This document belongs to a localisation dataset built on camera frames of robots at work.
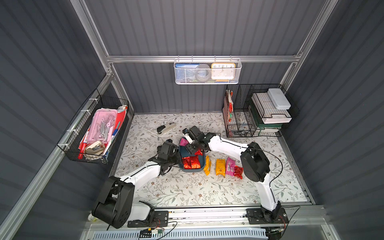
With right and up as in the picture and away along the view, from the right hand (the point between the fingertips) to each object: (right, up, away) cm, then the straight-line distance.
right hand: (193, 143), depth 94 cm
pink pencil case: (-44, +11, -22) cm, 51 cm away
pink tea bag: (+22, -13, -8) cm, 26 cm away
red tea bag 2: (+4, -6, +1) cm, 7 cm away
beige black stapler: (-22, +9, +11) cm, 26 cm away
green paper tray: (+47, +11, +5) cm, 49 cm away
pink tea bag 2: (-6, +1, -1) cm, 6 cm away
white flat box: (+58, +30, +5) cm, 65 cm away
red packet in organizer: (+26, +26, +8) cm, 38 cm away
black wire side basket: (-50, +5, -33) cm, 60 cm away
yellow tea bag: (+17, -13, -6) cm, 22 cm away
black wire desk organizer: (+42, +19, +25) cm, 52 cm away
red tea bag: (-1, -11, -5) cm, 12 cm away
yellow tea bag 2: (+8, -13, -8) cm, 18 cm away
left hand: (-7, -7, -5) cm, 12 cm away
